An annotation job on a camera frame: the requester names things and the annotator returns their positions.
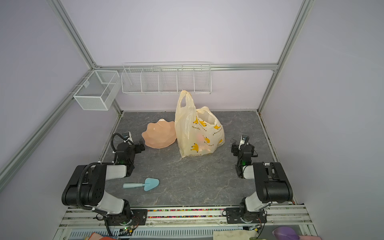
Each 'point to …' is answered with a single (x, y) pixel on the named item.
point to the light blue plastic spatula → (149, 184)
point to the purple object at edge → (285, 233)
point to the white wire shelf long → (193, 78)
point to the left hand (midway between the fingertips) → (135, 140)
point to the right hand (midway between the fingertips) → (244, 144)
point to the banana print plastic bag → (198, 131)
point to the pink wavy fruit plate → (160, 134)
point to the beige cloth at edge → (242, 234)
